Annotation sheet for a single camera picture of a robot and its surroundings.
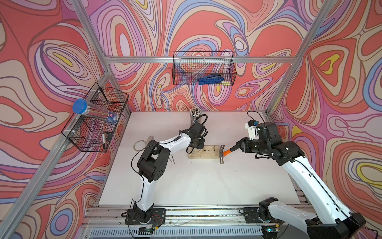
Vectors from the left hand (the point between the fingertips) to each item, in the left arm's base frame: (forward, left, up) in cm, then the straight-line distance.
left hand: (202, 145), depth 96 cm
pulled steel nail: (-6, +20, -4) cm, 21 cm away
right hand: (-14, -17, +19) cm, 29 cm away
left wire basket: (-7, +58, +22) cm, 62 cm away
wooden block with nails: (-5, -4, 0) cm, 6 cm away
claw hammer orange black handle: (-11, -10, +8) cm, 17 cm away
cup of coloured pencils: (+15, +5, +14) cm, 22 cm away
